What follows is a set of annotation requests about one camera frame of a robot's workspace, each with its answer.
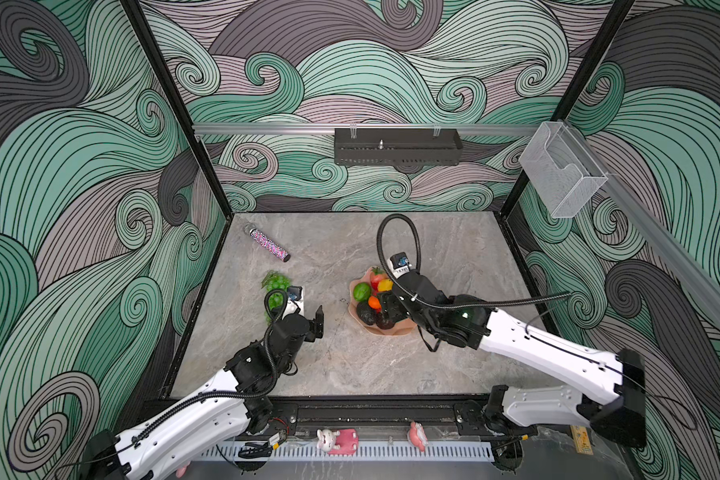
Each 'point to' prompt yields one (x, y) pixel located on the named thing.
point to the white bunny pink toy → (343, 442)
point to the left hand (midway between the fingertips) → (307, 304)
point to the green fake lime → (361, 291)
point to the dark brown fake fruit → (384, 322)
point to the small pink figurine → (418, 435)
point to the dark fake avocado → (365, 313)
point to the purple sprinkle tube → (251, 230)
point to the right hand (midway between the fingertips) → (388, 292)
